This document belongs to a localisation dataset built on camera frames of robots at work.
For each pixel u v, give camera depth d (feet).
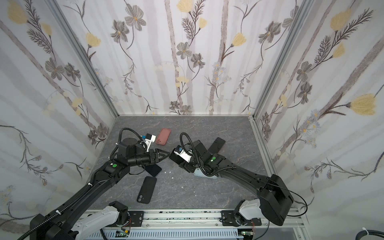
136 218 2.41
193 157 2.30
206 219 2.49
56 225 1.27
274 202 1.36
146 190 2.73
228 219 2.40
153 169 2.97
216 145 3.43
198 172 1.98
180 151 2.23
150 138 2.26
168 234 2.30
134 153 2.00
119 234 2.40
